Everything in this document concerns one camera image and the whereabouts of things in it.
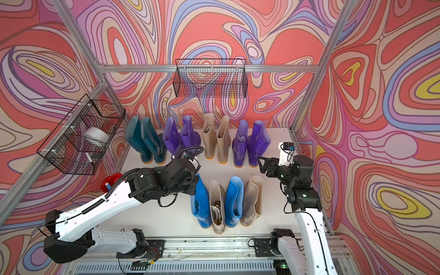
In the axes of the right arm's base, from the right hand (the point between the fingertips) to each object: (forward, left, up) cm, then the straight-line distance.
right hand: (264, 163), depth 72 cm
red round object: (0, +73, -11) cm, 74 cm away
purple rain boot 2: (+13, +9, -3) cm, 16 cm away
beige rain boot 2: (-16, +20, -6) cm, 27 cm away
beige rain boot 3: (-14, +7, -5) cm, 16 cm away
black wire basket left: (+5, +82, +9) cm, 82 cm away
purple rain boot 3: (+16, 0, -6) cm, 17 cm away
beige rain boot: (+16, +17, -2) cm, 23 cm away
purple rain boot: (+17, +34, -1) cm, 38 cm away
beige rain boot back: (+18, +24, -1) cm, 30 cm away
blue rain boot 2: (-16, +14, +1) cm, 22 cm away
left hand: (-8, +27, 0) cm, 28 cm away
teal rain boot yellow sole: (+17, +60, +2) cm, 62 cm away
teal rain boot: (+22, +54, -6) cm, 58 cm away
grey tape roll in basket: (+13, +72, +8) cm, 74 cm away
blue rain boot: (-15, +27, -6) cm, 32 cm away
